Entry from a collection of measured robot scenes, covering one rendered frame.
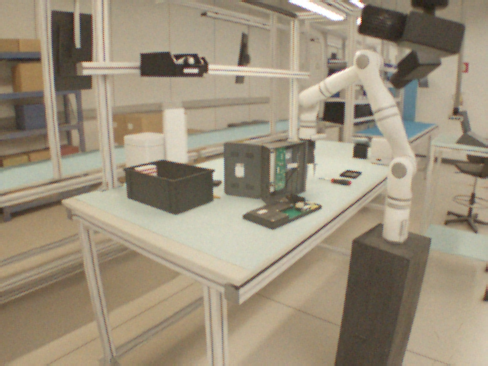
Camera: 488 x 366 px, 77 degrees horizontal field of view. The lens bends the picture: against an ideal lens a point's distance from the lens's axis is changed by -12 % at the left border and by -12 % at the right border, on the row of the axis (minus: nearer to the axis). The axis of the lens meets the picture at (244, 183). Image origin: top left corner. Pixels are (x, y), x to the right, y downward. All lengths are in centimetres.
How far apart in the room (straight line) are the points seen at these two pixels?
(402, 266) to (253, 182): 63
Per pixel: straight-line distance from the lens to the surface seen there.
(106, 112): 150
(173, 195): 116
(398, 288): 137
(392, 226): 138
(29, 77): 450
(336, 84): 145
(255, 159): 128
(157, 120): 475
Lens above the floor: 142
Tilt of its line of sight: 16 degrees down
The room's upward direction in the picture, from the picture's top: straight up
